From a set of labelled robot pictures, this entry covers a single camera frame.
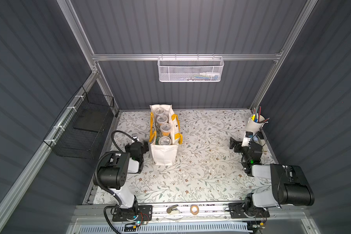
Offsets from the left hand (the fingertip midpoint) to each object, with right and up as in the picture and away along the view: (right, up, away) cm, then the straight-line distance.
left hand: (138, 142), depth 95 cm
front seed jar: (+19, +3, -17) cm, 26 cm away
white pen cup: (+79, +13, +4) cm, 81 cm away
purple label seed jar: (+14, +21, -2) cm, 25 cm away
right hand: (+66, +3, -5) cm, 67 cm away
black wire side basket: (-24, +8, -22) cm, 34 cm away
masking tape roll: (+35, -32, -20) cm, 52 cm away
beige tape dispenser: (+24, -32, -21) cm, 45 cm away
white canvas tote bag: (+20, -4, -16) cm, 26 cm away
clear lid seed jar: (+19, +9, -13) cm, 24 cm away
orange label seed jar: (+17, +16, -7) cm, 24 cm away
